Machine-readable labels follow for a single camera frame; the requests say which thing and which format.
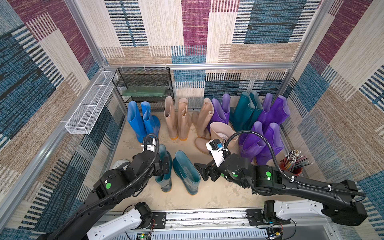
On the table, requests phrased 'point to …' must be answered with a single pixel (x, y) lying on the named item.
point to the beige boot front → (184, 121)
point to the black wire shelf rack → (141, 84)
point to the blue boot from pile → (152, 123)
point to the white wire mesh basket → (82, 121)
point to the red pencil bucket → (297, 170)
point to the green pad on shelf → (144, 91)
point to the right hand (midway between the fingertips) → (205, 159)
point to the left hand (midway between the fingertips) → (160, 157)
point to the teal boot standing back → (255, 115)
